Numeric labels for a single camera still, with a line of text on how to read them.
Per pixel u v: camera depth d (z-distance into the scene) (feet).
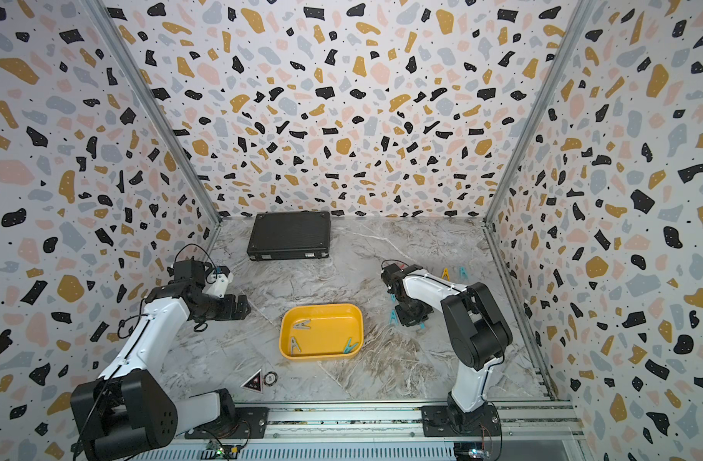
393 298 2.47
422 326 2.95
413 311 2.61
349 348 2.82
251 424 2.40
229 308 2.45
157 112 2.88
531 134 3.11
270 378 2.67
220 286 2.52
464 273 3.46
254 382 2.64
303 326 2.96
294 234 3.63
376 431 2.40
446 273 3.47
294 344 2.81
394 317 3.03
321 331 2.95
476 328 1.61
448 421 2.17
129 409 1.30
